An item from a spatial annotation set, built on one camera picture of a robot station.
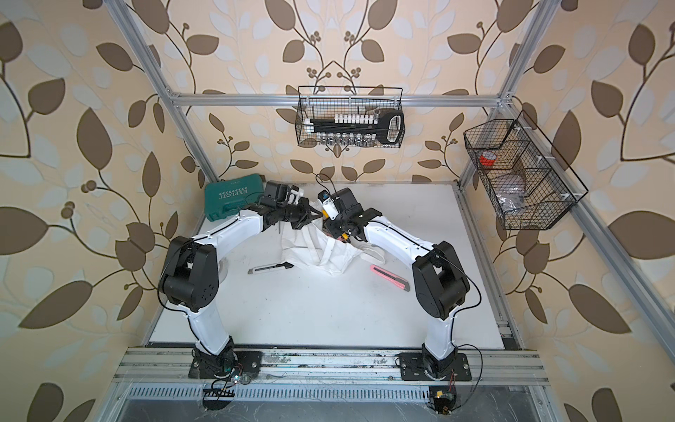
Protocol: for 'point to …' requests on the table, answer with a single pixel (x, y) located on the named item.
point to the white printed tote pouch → (308, 245)
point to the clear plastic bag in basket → (511, 191)
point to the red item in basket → (488, 157)
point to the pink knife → (394, 279)
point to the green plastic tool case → (224, 199)
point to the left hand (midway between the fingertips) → (319, 209)
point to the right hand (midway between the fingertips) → (332, 219)
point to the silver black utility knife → (285, 265)
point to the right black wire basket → (527, 183)
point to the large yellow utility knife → (344, 236)
